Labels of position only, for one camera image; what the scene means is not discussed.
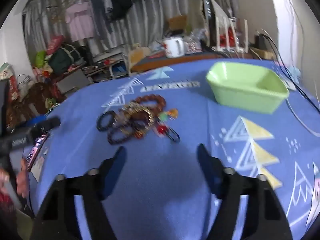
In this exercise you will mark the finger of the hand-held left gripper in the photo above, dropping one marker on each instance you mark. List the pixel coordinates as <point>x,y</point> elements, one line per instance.
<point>47,125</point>

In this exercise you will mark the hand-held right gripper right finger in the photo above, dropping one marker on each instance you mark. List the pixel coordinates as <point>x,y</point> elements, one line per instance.
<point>207,170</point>

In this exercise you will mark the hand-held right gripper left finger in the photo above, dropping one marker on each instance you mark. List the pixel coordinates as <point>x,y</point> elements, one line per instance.
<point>117,170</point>

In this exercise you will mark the green orange charm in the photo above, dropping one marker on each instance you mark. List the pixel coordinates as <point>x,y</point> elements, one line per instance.
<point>165,116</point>

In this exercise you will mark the green plastic basin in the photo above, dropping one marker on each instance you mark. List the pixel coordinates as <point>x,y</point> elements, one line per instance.
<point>250,97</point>

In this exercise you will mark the person's left hand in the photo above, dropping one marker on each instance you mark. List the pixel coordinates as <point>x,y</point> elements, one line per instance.
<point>22,180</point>

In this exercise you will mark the grey box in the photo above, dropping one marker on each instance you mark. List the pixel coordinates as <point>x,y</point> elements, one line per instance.
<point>72,82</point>

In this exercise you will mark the blue printed tablecloth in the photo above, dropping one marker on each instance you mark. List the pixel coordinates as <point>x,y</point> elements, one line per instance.
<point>162,192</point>

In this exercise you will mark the green plastic bag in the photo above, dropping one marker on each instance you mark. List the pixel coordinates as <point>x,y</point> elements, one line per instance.
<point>40,57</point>

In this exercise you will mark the dark green duffel bag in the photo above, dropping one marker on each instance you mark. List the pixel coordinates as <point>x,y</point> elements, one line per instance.
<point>63,58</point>

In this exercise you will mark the red bag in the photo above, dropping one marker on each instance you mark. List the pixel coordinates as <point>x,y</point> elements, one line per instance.
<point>53,43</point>

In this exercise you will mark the blue shoe box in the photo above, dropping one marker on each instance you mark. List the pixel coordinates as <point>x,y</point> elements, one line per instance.
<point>118,68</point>

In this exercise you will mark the pink garment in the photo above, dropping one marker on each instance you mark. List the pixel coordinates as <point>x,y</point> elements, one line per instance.
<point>80,22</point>

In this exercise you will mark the white enamel mug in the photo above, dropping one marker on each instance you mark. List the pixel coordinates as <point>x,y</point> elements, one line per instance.
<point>172,47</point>

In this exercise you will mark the clear plastic bag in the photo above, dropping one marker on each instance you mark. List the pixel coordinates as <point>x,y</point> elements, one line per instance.
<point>196,40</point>

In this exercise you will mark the grey garment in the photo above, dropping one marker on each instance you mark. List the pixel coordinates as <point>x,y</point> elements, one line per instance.
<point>100,5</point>

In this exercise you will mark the white router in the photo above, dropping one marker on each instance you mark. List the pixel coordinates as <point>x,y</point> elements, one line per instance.
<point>246,37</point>

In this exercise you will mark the black power adapter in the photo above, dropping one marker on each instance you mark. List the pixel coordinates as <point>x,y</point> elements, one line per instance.
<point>261,42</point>

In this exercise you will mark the black garment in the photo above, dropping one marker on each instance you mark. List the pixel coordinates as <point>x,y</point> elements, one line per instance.
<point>120,0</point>

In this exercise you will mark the grey striped curtain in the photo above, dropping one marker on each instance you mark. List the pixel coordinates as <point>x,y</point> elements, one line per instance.
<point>150,17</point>

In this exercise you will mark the cardboard box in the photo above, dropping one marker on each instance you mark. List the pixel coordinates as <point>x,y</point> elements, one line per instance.
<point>177,22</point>

